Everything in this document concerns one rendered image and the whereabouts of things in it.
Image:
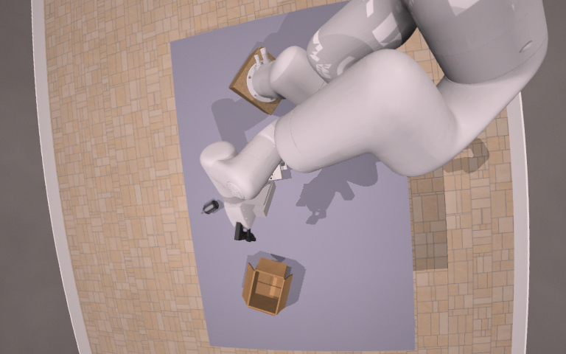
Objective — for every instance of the grey power strip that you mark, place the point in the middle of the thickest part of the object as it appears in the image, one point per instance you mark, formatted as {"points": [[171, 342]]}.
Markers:
{"points": [[278, 174]]}

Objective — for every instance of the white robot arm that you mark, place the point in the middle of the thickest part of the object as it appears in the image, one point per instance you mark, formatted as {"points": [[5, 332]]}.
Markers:
{"points": [[385, 104]]}

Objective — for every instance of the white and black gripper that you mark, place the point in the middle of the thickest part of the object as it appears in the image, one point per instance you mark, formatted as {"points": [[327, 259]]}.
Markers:
{"points": [[242, 217]]}

